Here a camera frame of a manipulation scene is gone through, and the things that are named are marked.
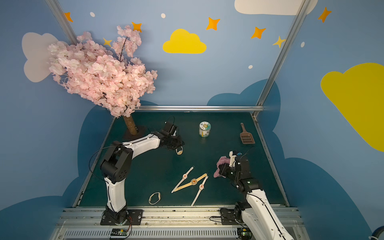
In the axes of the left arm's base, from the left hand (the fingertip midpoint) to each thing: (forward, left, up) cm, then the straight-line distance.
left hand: (184, 141), depth 96 cm
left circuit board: (-49, +30, -8) cm, 57 cm away
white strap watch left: (-21, -1, -6) cm, 22 cm away
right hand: (-16, -22, +3) cm, 28 cm away
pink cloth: (-14, -23, +2) cm, 27 cm away
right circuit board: (-48, -33, -9) cm, 58 cm away
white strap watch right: (-27, -11, -6) cm, 30 cm away
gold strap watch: (-24, -6, -6) cm, 26 cm away
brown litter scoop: (+10, -45, -7) cm, 46 cm away
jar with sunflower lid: (+12, -13, +1) cm, 18 cm away
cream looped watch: (-4, +3, -6) cm, 8 cm away
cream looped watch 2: (-33, +12, -4) cm, 35 cm away
